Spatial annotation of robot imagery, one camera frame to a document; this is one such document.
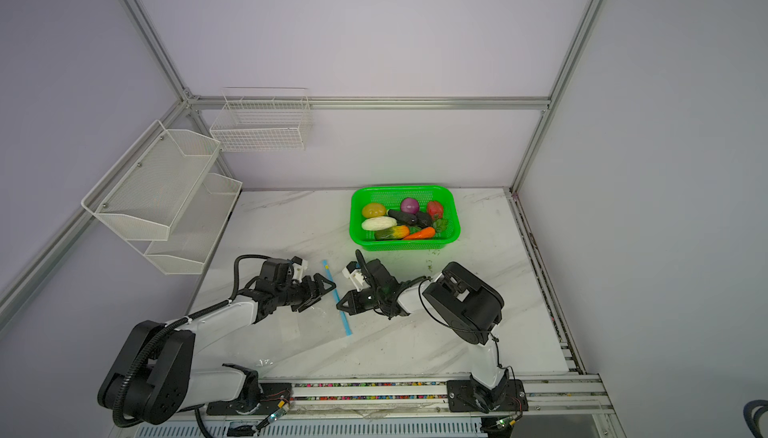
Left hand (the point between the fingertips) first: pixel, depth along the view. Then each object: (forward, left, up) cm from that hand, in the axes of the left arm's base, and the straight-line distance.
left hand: (327, 292), depth 87 cm
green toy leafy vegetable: (+26, -36, 0) cm, 45 cm away
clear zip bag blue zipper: (-10, +11, -5) cm, 15 cm away
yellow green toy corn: (+23, -22, -1) cm, 32 cm away
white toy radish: (+27, -15, 0) cm, 30 cm away
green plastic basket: (+36, -18, +3) cm, 41 cm away
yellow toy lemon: (+32, -12, 0) cm, 35 cm away
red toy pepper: (+33, -35, 0) cm, 48 cm away
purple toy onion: (+34, -26, +2) cm, 42 cm away
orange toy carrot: (+24, -32, -2) cm, 40 cm away
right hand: (-4, -3, -2) cm, 5 cm away
